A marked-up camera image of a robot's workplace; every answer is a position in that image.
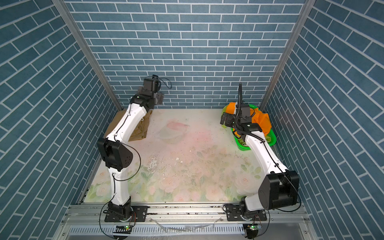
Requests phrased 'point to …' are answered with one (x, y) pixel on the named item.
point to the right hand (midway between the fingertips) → (227, 116)
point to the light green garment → (241, 141)
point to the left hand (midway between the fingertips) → (151, 92)
